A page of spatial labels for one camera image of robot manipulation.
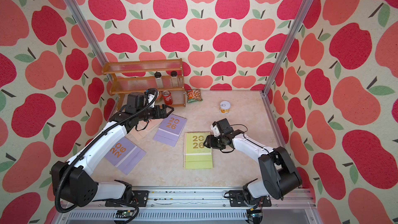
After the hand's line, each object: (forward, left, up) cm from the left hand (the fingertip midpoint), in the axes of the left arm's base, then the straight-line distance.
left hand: (168, 111), depth 79 cm
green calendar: (-14, -14, -22) cm, 30 cm away
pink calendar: (-11, +10, +2) cm, 15 cm away
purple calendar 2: (-14, +26, -25) cm, 38 cm away
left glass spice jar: (+28, +10, +1) cm, 30 cm away
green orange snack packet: (+33, -13, -21) cm, 41 cm away
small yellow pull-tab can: (+19, -34, -17) cm, 42 cm away
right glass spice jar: (+29, 0, +1) cm, 29 cm away
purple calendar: (+3, +3, -23) cm, 24 cm away
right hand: (-10, -21, -20) cm, 31 cm away
